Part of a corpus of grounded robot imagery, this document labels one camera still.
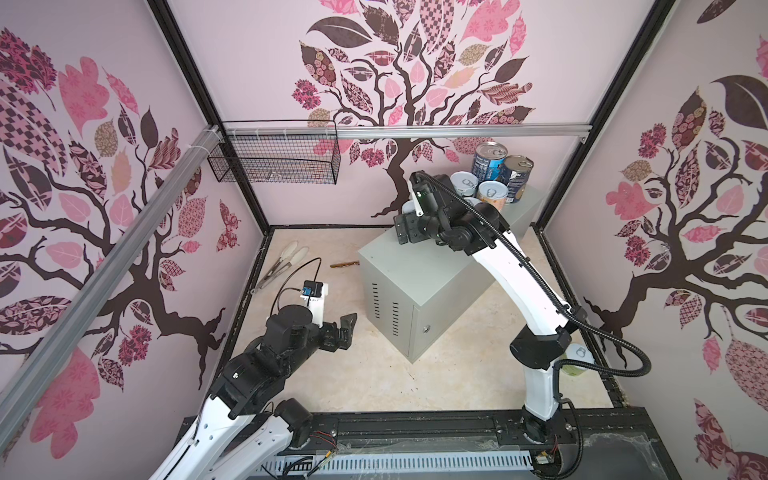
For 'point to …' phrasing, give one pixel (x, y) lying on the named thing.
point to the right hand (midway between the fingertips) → (415, 214)
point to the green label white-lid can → (577, 351)
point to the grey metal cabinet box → (409, 293)
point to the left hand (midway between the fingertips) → (338, 318)
